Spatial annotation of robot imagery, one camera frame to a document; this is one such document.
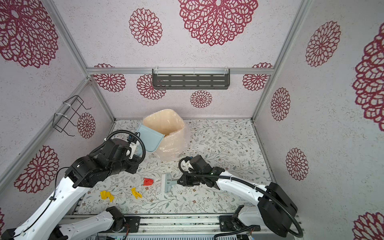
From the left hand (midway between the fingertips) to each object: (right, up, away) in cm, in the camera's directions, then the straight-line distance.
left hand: (137, 161), depth 68 cm
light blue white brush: (+11, -15, +15) cm, 24 cm away
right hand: (+17, -12, +9) cm, 22 cm away
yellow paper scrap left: (-23, -21, +14) cm, 34 cm away
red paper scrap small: (-1, -16, +19) cm, 25 cm away
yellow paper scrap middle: (-6, -21, +16) cm, 27 cm away
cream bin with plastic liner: (+16, +8, +12) cm, 21 cm away
